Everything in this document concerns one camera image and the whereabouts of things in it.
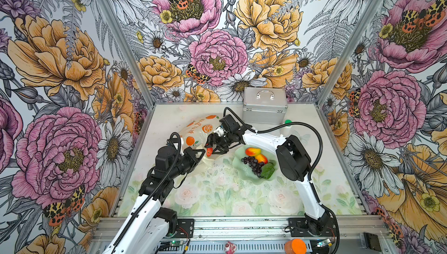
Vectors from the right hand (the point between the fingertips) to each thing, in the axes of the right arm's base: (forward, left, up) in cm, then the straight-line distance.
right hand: (208, 152), depth 87 cm
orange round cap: (-39, -33, 0) cm, 51 cm away
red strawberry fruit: (+1, 0, -1) cm, 2 cm away
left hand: (-7, -1, +10) cm, 12 cm away
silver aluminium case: (+29, -32, +3) cm, 43 cm away
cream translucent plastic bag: (+5, +5, +10) cm, 12 cm away
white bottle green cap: (+20, -45, -1) cm, 49 cm away
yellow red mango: (+1, -22, -2) cm, 22 cm away
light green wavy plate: (-6, -18, -10) cm, 21 cm away
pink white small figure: (-38, -10, -5) cm, 40 cm away
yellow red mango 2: (-1, -27, -5) cm, 27 cm away
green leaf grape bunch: (-7, -25, -5) cm, 26 cm away
